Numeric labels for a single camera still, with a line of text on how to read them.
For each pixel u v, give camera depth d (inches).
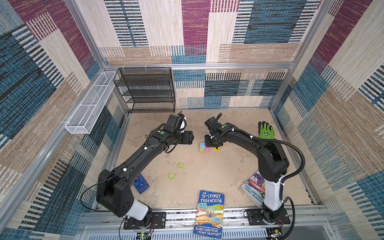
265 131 41.4
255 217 28.8
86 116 28.6
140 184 31.4
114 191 16.2
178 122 25.1
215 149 31.9
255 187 32.0
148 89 42.9
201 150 37.6
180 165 36.1
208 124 30.0
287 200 28.0
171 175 34.3
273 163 19.9
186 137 28.3
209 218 28.2
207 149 37.8
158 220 29.0
